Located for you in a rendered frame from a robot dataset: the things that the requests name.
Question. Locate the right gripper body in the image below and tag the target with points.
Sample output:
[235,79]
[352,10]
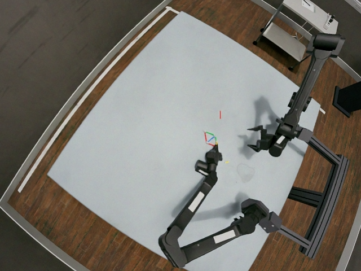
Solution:
[263,131]

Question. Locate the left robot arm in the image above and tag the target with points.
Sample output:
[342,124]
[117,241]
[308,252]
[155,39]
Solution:
[180,256]

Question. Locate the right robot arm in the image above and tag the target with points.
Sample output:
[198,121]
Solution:
[300,100]

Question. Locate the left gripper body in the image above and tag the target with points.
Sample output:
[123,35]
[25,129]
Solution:
[220,155]

